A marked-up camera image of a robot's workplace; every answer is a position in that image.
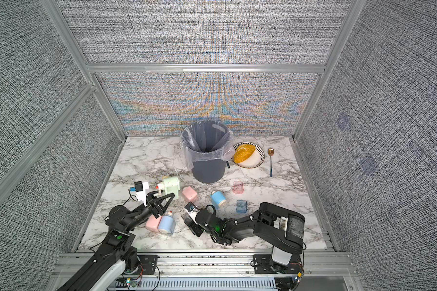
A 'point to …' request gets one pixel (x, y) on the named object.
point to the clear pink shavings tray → (238, 187)
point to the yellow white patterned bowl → (248, 155)
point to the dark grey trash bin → (211, 171)
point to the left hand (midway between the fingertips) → (174, 193)
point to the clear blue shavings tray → (241, 207)
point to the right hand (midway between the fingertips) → (188, 214)
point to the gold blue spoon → (271, 152)
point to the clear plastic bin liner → (206, 139)
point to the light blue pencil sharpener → (166, 223)
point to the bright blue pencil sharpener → (218, 199)
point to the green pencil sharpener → (169, 185)
